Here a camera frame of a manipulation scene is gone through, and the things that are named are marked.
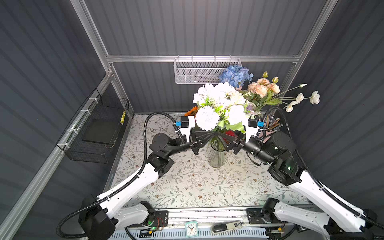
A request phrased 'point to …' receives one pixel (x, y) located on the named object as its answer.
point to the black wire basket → (95, 129)
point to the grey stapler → (221, 227)
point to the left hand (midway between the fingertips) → (215, 132)
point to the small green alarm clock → (191, 229)
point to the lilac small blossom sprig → (249, 108)
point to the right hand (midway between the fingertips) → (223, 129)
